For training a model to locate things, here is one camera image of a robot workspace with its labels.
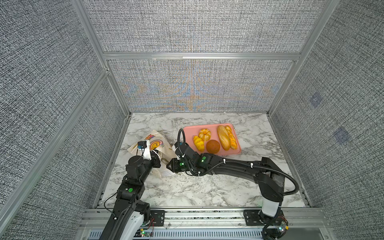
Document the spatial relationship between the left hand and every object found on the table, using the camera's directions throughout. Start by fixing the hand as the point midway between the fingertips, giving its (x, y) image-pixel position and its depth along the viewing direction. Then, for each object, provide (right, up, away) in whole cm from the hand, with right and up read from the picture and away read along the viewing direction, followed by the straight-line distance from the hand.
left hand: (158, 149), depth 76 cm
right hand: (+4, -9, 0) cm, 10 cm away
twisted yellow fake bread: (+45, +2, +24) cm, 51 cm away
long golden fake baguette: (+39, +4, +24) cm, 46 cm away
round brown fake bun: (+31, -1, +19) cm, 36 cm away
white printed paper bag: (+1, +2, +2) cm, 3 cm away
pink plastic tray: (+35, +3, +26) cm, 44 cm away
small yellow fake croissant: (+22, +1, +21) cm, 31 cm away
